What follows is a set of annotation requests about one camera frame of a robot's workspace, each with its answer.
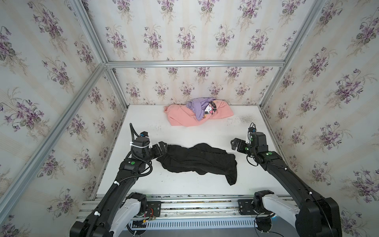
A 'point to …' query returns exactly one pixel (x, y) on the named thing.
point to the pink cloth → (179, 115)
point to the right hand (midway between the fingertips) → (236, 144)
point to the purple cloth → (198, 105)
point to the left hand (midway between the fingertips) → (160, 145)
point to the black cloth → (201, 158)
